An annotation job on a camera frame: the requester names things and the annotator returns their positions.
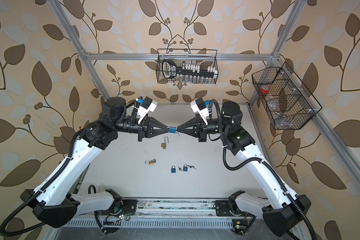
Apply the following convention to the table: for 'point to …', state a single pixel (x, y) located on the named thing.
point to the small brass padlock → (151, 162)
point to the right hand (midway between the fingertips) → (179, 130)
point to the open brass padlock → (164, 145)
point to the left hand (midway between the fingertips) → (168, 131)
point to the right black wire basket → (284, 97)
